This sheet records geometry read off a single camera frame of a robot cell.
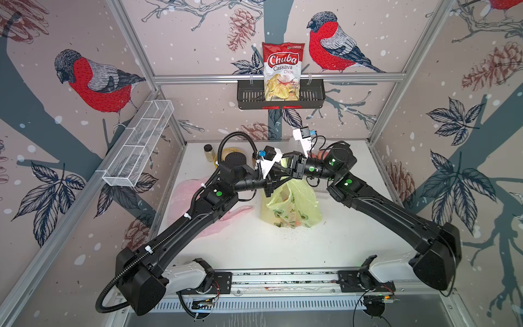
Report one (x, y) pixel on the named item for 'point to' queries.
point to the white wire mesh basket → (136, 144)
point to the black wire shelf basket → (250, 95)
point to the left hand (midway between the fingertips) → (295, 172)
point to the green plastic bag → (295, 203)
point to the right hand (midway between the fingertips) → (269, 163)
